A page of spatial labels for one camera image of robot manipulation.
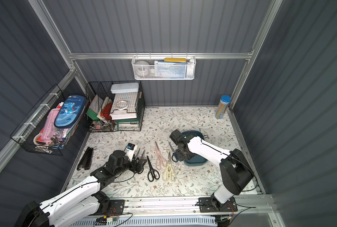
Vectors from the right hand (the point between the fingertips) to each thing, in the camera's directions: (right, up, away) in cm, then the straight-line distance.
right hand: (187, 154), depth 86 cm
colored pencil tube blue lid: (+28, +33, +13) cm, 46 cm away
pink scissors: (-16, -5, +4) cm, 18 cm away
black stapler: (-63, -5, +1) cm, 63 cm away
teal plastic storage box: (+5, -3, -1) cm, 6 cm away
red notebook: (-53, +27, +5) cm, 59 cm away
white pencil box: (-51, +45, +18) cm, 70 cm away
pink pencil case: (-69, +16, -18) cm, 73 cm away
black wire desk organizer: (-48, +30, +8) cm, 57 cm away
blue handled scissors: (-8, -3, +6) cm, 10 cm away
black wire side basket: (-73, +15, -24) cm, 78 cm away
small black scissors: (-28, -1, -14) cm, 31 cm away
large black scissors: (-21, -11, -1) cm, 24 cm away
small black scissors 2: (-25, -2, -11) cm, 28 cm away
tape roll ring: (-43, +31, +8) cm, 54 cm away
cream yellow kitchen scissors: (-11, -10, -1) cm, 15 cm away
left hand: (-28, -1, -4) cm, 28 cm away
